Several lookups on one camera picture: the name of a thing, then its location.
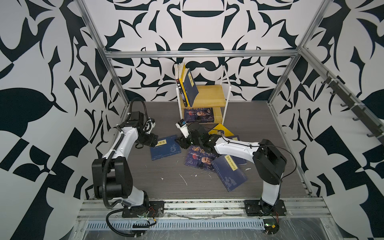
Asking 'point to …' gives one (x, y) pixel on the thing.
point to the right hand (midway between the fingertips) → (178, 136)
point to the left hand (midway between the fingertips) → (148, 138)
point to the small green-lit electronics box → (270, 226)
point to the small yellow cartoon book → (217, 130)
